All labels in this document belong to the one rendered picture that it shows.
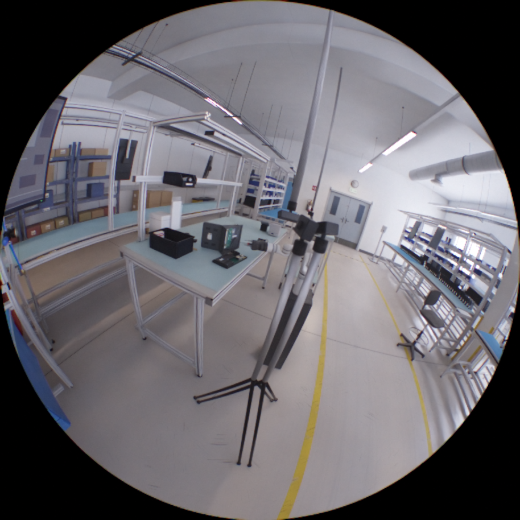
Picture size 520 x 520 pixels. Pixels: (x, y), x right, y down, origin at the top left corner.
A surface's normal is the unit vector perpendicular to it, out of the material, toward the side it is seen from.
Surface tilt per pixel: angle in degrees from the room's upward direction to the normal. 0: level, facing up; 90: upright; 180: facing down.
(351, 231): 90
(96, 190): 90
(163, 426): 0
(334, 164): 90
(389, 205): 90
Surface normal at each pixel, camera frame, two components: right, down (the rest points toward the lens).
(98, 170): 0.92, 0.31
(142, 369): 0.21, -0.90
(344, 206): -0.33, 0.32
